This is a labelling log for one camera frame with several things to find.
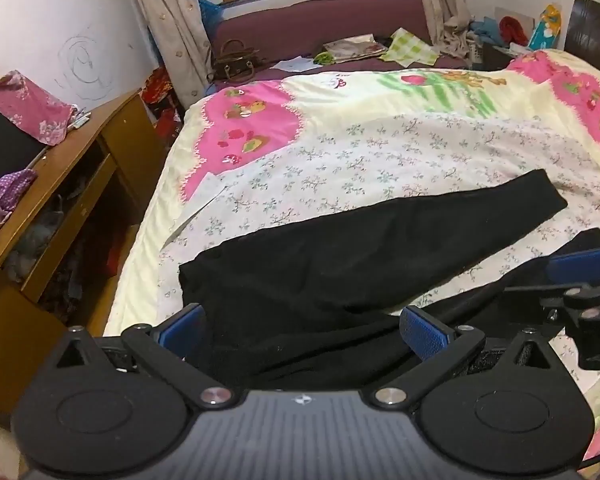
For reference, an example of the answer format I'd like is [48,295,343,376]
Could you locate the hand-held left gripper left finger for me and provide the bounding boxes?
[55,304,232,407]

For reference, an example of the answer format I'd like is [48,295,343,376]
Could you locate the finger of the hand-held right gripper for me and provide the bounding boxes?
[540,241,600,286]
[504,282,600,311]

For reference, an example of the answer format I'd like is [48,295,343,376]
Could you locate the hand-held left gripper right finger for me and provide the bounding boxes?
[373,305,556,407]

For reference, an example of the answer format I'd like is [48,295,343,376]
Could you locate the black pants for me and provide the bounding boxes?
[178,169,600,392]

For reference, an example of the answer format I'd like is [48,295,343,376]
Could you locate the grey clothes pile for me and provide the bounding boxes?
[0,180,106,311]

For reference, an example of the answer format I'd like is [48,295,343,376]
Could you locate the floral printed quilt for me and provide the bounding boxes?
[102,50,600,461]

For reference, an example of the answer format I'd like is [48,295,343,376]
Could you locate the wooden desk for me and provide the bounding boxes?
[0,87,168,411]

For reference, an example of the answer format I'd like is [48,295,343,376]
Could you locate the purple cloth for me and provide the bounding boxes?
[0,169,38,253]

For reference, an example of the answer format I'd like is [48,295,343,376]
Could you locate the dark bedside table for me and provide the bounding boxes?
[482,42,518,71]

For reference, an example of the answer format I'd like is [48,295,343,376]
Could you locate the dark wooden headboard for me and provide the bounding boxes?
[562,0,600,86]

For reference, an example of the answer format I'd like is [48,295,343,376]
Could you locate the colourful cartoon package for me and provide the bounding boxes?
[529,4,565,52]

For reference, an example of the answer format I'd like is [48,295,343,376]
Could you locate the red bag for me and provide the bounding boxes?
[142,66,183,136]

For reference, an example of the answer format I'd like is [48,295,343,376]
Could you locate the red clothing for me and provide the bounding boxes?
[499,16,530,47]

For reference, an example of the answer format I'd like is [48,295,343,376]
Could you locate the blue clothing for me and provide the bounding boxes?
[470,16,503,48]

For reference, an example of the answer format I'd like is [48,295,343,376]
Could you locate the black monitor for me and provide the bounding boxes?
[0,96,48,193]

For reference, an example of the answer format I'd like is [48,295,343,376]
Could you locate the pink floral cloth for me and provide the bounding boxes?
[0,70,81,147]

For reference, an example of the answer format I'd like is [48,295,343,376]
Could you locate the brown handbag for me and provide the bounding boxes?
[207,39,261,83]

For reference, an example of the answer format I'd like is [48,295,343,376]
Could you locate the green checked cloth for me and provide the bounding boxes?
[380,27,440,67]

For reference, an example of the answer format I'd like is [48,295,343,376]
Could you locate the white paper sheet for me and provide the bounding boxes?
[270,57,317,73]

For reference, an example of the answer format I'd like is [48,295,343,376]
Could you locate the floral printed bag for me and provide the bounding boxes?
[322,34,388,63]

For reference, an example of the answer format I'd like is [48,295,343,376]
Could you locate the blue bag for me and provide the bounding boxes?
[198,0,223,41]

